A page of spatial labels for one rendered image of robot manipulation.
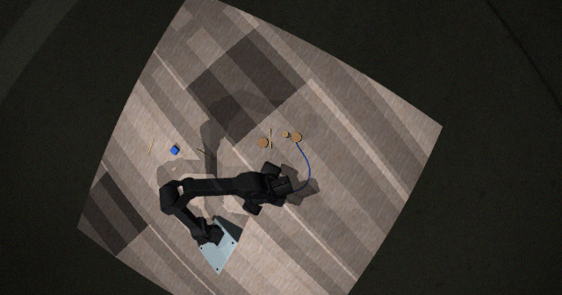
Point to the small blue block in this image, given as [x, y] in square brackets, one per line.
[175, 150]

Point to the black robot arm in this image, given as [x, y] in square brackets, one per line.
[255, 188]

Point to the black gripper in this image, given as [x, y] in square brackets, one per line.
[272, 171]

